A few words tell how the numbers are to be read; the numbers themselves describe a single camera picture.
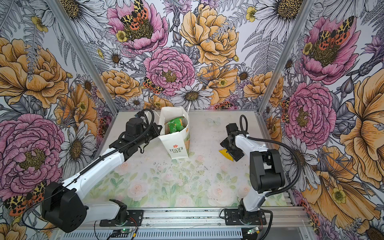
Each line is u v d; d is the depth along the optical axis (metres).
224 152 0.92
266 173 0.48
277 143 0.51
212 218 0.76
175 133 0.76
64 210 0.40
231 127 0.78
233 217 0.74
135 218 0.74
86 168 0.47
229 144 0.79
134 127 0.60
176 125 0.85
